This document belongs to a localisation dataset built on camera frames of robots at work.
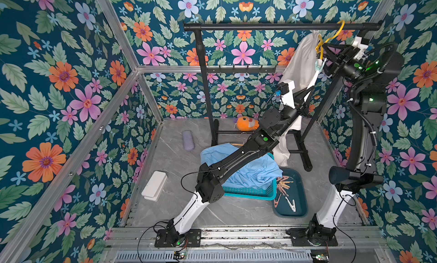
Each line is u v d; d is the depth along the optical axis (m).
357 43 0.54
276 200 0.84
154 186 0.85
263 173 0.82
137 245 0.70
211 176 0.57
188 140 1.06
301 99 0.54
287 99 0.53
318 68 0.55
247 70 0.92
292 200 0.84
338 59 0.51
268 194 0.82
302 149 1.01
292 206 0.82
